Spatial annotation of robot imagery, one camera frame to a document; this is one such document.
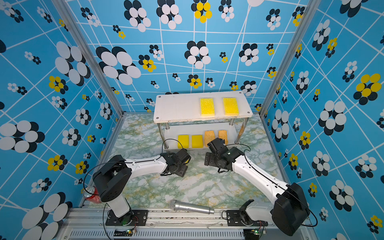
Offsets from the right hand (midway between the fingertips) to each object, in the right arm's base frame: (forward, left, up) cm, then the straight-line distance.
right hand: (214, 161), depth 82 cm
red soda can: (-20, +57, +2) cm, 61 cm away
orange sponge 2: (+20, -7, -1) cm, 21 cm away
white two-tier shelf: (+10, +12, +23) cm, 28 cm away
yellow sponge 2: (+16, +10, -4) cm, 19 cm away
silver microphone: (-21, +19, -7) cm, 29 cm away
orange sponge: (+18, +2, -1) cm, 18 cm away
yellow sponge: (+17, +18, -4) cm, 26 cm away
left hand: (0, +19, -10) cm, 21 cm away
